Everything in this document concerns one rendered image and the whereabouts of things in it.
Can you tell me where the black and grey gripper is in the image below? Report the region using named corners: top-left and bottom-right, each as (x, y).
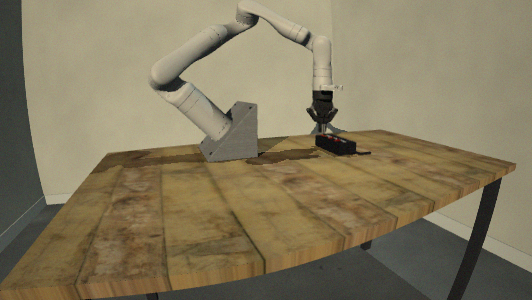
top-left (306, 90), bottom-right (338, 134)

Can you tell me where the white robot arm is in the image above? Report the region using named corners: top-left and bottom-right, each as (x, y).
top-left (148, 0), bottom-right (343, 142)

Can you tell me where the black power strip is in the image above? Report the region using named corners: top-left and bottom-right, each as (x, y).
top-left (315, 134), bottom-right (371, 156)

